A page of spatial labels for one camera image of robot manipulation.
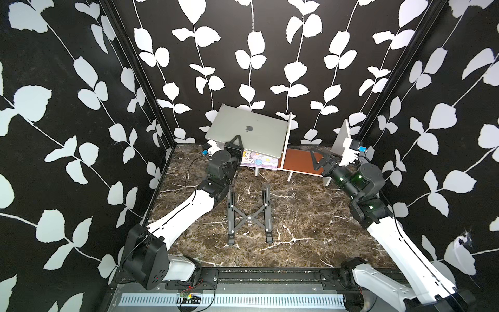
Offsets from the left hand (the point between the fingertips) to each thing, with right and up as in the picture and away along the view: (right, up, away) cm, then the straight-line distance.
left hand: (244, 132), depth 71 cm
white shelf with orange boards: (+24, -11, +24) cm, 35 cm away
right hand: (+25, -7, -4) cm, 26 cm away
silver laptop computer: (+5, +1, +7) cm, 9 cm away
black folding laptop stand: (+8, -36, +15) cm, 40 cm away
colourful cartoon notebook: (+3, -9, +26) cm, 28 cm away
